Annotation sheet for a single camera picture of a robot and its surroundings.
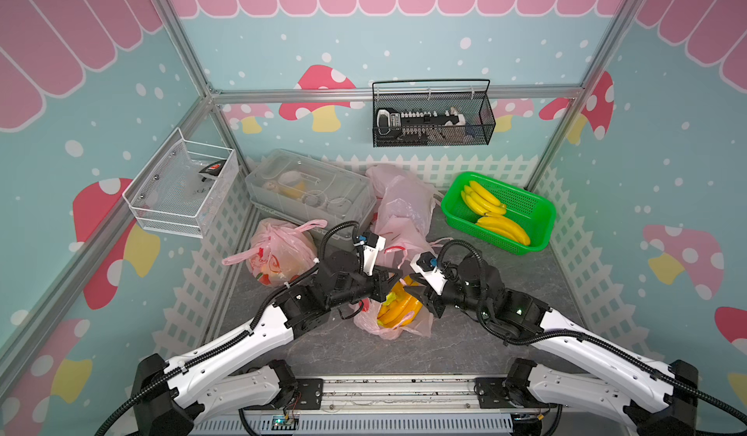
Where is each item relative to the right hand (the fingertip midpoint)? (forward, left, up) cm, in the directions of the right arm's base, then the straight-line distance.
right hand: (409, 282), depth 69 cm
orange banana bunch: (+2, +1, -19) cm, 19 cm away
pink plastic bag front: (+14, +37, -8) cm, 41 cm away
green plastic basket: (+38, -52, -22) cm, 68 cm away
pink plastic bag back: (+28, 0, -7) cm, 28 cm away
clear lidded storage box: (+38, +39, -3) cm, 55 cm away
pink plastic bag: (-4, +11, -8) cm, 14 cm away
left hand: (0, +2, +1) cm, 2 cm away
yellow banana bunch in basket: (+36, -34, -18) cm, 53 cm away
